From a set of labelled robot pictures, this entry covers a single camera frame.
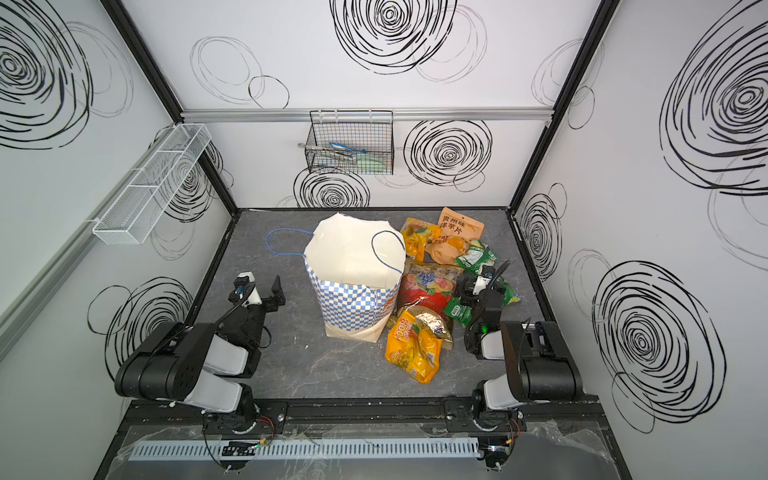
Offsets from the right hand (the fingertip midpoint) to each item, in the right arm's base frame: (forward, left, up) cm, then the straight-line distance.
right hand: (481, 276), depth 90 cm
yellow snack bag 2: (-19, +21, -1) cm, 28 cm away
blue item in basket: (+30, +43, +26) cm, 59 cm away
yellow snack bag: (+17, +19, -1) cm, 25 cm away
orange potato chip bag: (+21, +5, -6) cm, 23 cm away
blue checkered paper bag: (+8, +40, -8) cm, 42 cm away
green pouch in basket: (+23, +34, +25) cm, 48 cm away
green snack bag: (+10, -1, -3) cm, 11 cm away
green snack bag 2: (-10, +7, -4) cm, 13 cm away
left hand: (-3, +65, +3) cm, 65 cm away
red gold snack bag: (-1, +16, -3) cm, 16 cm away
